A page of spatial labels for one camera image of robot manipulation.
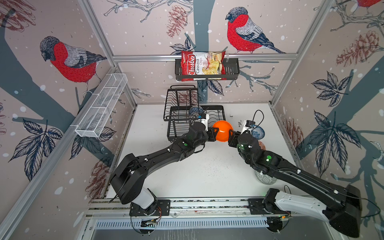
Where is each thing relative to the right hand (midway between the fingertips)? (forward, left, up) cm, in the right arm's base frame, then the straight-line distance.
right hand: (228, 134), depth 75 cm
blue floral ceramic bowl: (+17, -24, -22) cm, 37 cm away
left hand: (+3, +4, 0) cm, 5 cm away
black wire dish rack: (+35, +31, -15) cm, 49 cm away
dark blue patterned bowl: (+32, +19, -16) cm, 41 cm away
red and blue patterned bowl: (+5, -23, -19) cm, 31 cm away
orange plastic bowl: (+1, +3, -1) cm, 3 cm away
